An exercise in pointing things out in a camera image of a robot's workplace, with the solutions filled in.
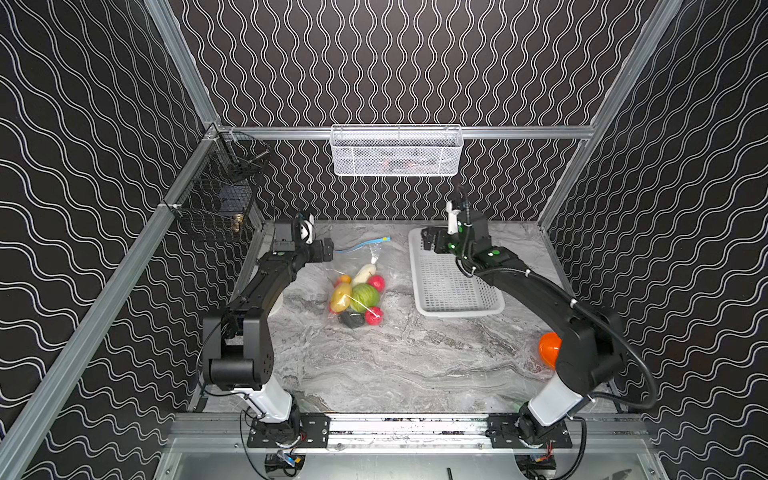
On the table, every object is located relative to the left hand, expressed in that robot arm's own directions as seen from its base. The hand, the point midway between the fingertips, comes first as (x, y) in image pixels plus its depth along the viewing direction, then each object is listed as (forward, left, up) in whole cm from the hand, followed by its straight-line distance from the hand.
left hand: (328, 245), depth 92 cm
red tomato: (-5, -15, -12) cm, 20 cm away
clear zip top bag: (+4, -4, -13) cm, 14 cm away
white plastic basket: (-4, -36, -17) cm, 40 cm away
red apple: (-19, -14, -11) cm, 26 cm away
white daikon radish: (-1, -10, -13) cm, 16 cm away
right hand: (+1, -33, +5) cm, 34 cm away
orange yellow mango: (-3, -4, -14) cm, 14 cm away
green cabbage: (-12, -12, -8) cm, 19 cm away
